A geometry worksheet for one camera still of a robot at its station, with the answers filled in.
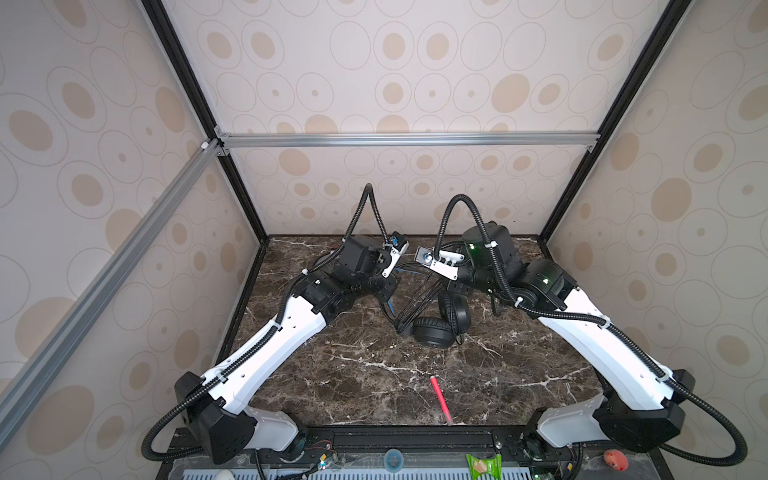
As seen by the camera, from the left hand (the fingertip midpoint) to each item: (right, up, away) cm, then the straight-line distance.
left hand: (403, 270), depth 70 cm
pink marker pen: (+11, -35, +11) cm, 39 cm away
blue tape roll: (-2, -46, +2) cm, 46 cm away
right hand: (+10, +4, -3) cm, 11 cm away
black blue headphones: (+6, -10, -8) cm, 14 cm away
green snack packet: (+20, -46, -1) cm, 50 cm away
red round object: (+50, -44, 0) cm, 67 cm away
